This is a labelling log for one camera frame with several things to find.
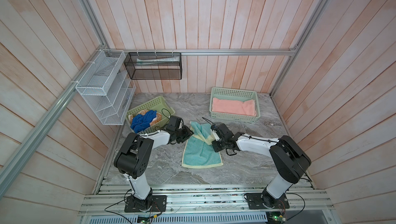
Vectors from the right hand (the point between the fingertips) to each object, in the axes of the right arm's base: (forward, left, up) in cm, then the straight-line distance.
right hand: (214, 143), depth 94 cm
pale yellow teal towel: (-7, +10, +2) cm, 12 cm away
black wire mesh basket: (+45, +41, +25) cm, 66 cm away
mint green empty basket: (+41, -17, +1) cm, 45 cm away
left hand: (+3, +13, +3) cm, 14 cm away
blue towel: (+9, +46, +10) cm, 48 cm away
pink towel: (+27, -25, +3) cm, 37 cm away
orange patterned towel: (+15, +37, +5) cm, 41 cm away
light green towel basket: (+31, +40, +1) cm, 51 cm away
